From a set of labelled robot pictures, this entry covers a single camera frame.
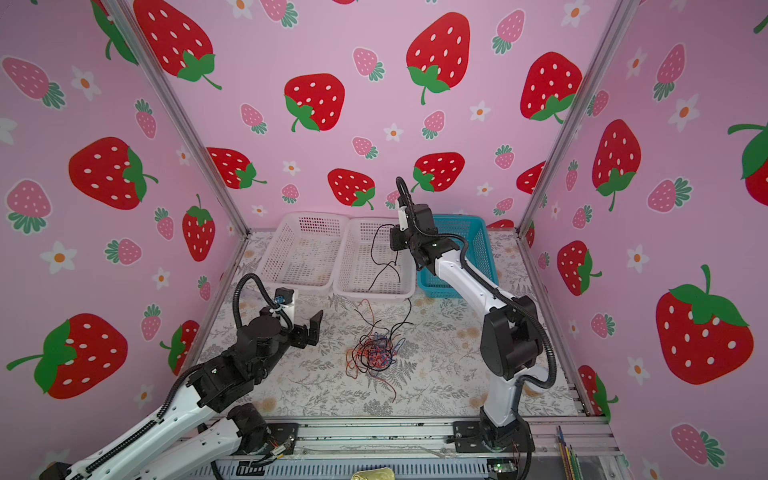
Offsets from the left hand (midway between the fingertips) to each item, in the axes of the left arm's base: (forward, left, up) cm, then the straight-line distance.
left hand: (305, 308), depth 73 cm
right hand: (+26, -22, +3) cm, 34 cm away
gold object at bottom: (-32, -20, -18) cm, 42 cm away
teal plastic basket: (+44, -52, -16) cm, 70 cm away
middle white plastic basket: (+29, -12, -21) cm, 37 cm away
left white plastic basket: (+38, +14, -21) cm, 46 cm away
